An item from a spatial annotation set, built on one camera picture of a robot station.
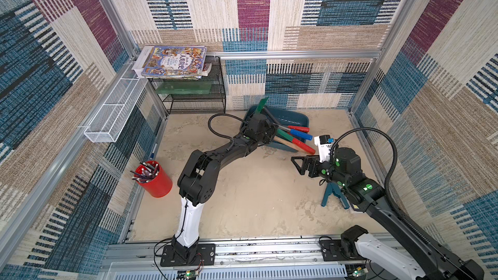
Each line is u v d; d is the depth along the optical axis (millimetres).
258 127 734
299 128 1026
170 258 729
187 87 996
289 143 931
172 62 799
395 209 479
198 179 531
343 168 559
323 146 662
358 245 616
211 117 841
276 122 1049
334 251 728
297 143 853
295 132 946
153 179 777
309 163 650
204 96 1157
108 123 706
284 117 1150
